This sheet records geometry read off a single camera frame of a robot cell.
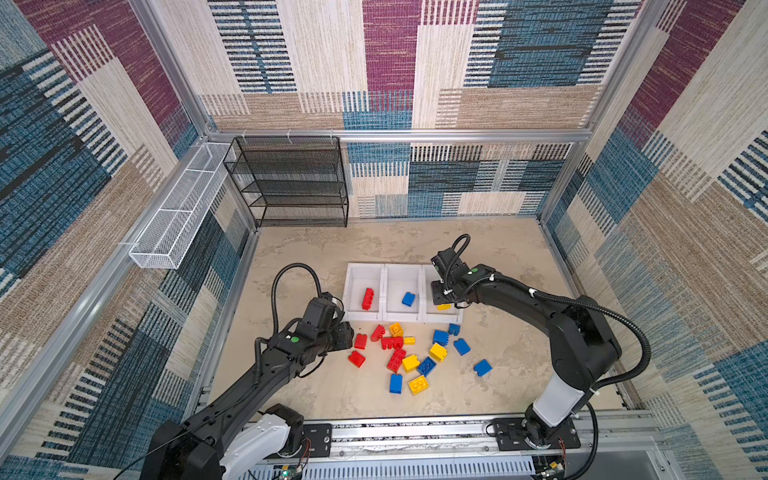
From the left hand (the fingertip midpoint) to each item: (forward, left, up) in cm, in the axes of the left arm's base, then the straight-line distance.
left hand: (347, 329), depth 83 cm
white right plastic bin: (+6, -24, -3) cm, 25 cm away
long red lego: (-1, -13, -6) cm, 15 cm away
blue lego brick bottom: (-8, -22, -9) cm, 25 cm away
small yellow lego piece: (0, -18, -8) cm, 19 cm away
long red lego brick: (+13, -5, -6) cm, 15 cm away
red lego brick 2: (0, -3, -8) cm, 9 cm away
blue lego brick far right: (-8, -37, -8) cm, 39 cm away
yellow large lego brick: (+10, -28, -7) cm, 31 cm away
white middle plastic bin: (+20, -15, -7) cm, 26 cm away
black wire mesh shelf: (+54, +23, +8) cm, 59 cm away
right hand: (+11, -28, -1) cm, 30 cm away
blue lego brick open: (0, -27, -7) cm, 28 cm away
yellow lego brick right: (-5, -25, -6) cm, 27 cm away
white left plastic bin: (+22, -2, -7) cm, 23 cm away
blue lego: (+13, -18, -7) cm, 23 cm away
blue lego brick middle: (-2, -32, -8) cm, 34 cm away
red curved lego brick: (+2, -8, -6) cm, 10 cm away
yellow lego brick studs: (+2, -14, -5) cm, 15 cm away
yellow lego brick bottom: (-7, -17, -7) cm, 20 cm away
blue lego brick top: (+2, -30, -6) cm, 31 cm away
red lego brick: (-5, -2, -7) cm, 9 cm away
